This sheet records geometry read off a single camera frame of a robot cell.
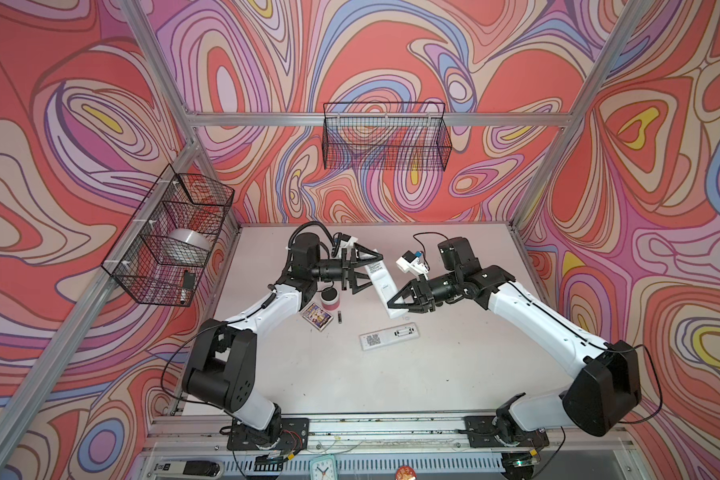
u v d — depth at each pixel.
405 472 0.69
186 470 0.66
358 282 0.77
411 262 0.69
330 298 0.93
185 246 0.70
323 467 0.68
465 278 0.60
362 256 0.70
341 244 0.76
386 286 0.69
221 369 0.44
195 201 0.98
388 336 0.88
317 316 0.93
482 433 0.73
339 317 0.95
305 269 0.66
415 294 0.64
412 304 0.64
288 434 0.72
